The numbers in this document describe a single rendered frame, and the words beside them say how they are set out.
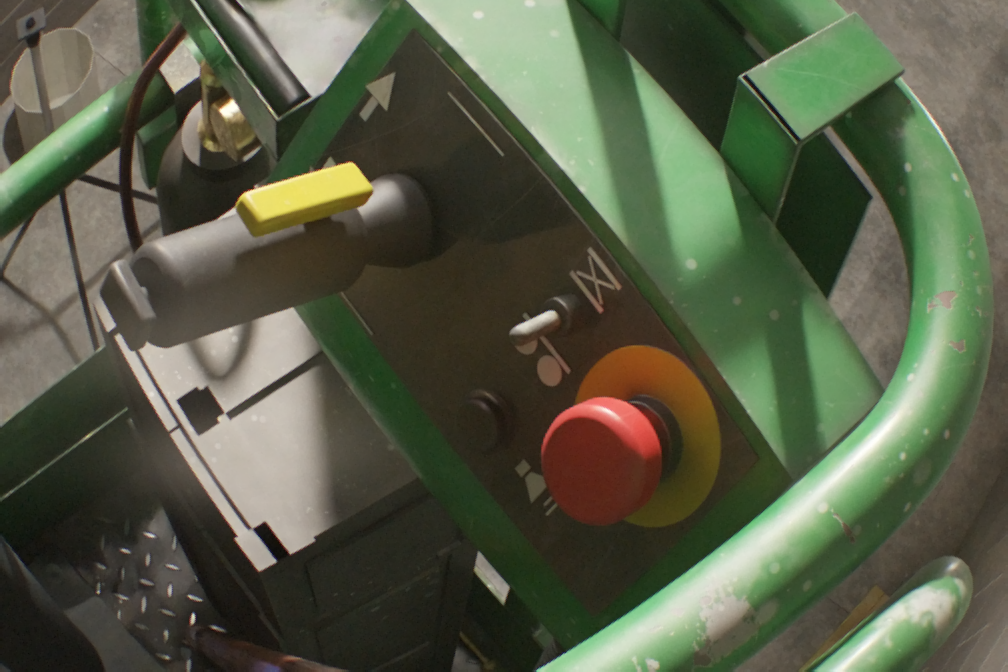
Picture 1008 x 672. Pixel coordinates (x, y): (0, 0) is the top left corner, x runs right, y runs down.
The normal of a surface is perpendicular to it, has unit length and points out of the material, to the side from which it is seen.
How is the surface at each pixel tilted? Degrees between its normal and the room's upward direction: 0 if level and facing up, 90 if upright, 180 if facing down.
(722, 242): 0
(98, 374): 90
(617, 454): 58
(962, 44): 0
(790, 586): 27
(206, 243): 32
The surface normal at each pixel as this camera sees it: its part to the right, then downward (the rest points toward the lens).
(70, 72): -0.16, 0.90
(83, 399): 0.58, 0.75
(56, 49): 0.29, 0.88
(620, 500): -0.65, 0.22
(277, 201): 0.47, -0.62
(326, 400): 0.05, -0.41
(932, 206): -0.40, -0.28
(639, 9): -0.81, 0.51
